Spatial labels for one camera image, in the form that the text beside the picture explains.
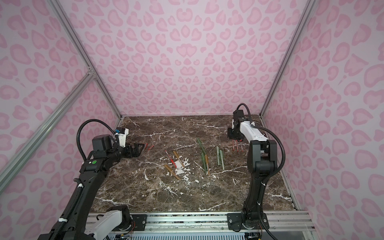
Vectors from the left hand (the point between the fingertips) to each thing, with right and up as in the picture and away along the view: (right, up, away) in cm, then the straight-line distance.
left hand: (136, 142), depth 77 cm
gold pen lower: (+17, -19, +13) cm, 28 cm away
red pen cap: (+1, -6, +24) cm, 24 cm away
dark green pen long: (+35, -5, +25) cm, 43 cm away
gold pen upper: (+19, -11, +20) cm, 30 cm away
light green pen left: (+45, -8, +20) cm, 50 cm away
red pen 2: (+57, -3, +26) cm, 62 cm away
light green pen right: (+48, -11, +18) cm, 52 cm away
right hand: (+55, +3, +20) cm, 59 cm away
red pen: (+16, -14, +18) cm, 28 cm away
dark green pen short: (+36, -14, +16) cm, 42 cm away
